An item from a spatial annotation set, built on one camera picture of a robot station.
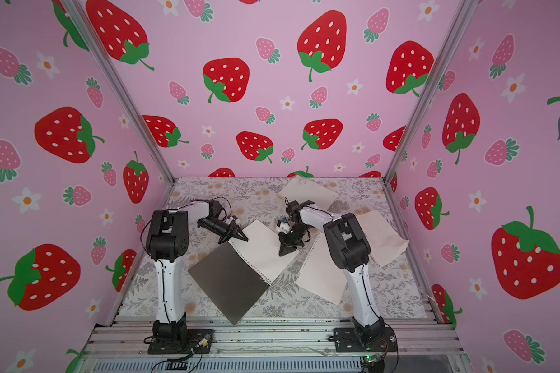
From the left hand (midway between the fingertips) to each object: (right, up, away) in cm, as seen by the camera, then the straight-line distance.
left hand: (247, 242), depth 97 cm
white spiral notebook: (+25, +23, +22) cm, 40 cm away
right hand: (+17, -4, -2) cm, 18 cm away
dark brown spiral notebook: (-2, -11, -9) cm, 14 cm away
